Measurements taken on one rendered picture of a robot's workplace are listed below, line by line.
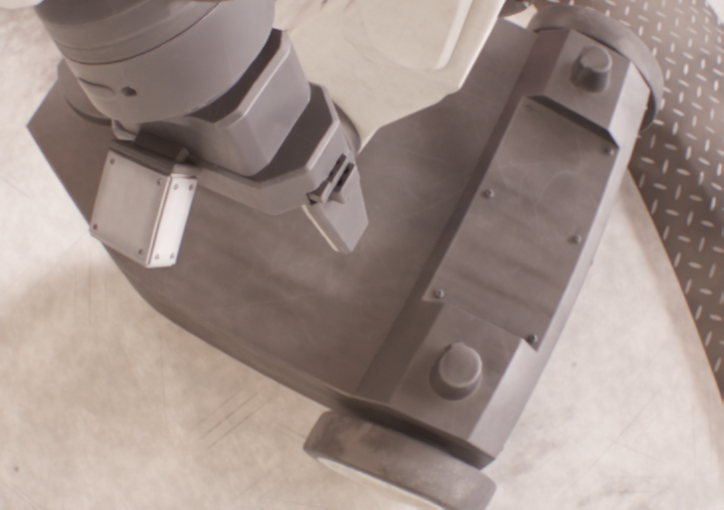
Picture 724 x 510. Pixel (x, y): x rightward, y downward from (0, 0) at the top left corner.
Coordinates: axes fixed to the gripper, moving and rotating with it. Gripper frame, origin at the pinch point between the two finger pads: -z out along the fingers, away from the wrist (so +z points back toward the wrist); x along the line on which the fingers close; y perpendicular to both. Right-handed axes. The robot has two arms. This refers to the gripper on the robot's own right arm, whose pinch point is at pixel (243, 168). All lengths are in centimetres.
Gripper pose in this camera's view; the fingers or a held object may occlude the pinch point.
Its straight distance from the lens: 44.1
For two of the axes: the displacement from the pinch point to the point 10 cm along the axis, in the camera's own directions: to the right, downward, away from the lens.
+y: 4.7, -8.2, 3.3
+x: 8.6, 3.5, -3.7
